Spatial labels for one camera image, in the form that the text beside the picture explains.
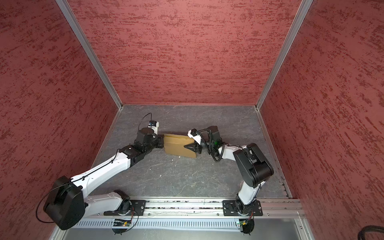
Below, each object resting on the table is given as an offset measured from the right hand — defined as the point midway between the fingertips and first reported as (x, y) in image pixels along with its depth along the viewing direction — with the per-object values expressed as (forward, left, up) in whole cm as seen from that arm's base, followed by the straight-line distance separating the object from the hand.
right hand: (185, 145), depth 86 cm
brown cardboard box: (-3, +5, +6) cm, 9 cm away
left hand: (+2, +12, +4) cm, 13 cm away
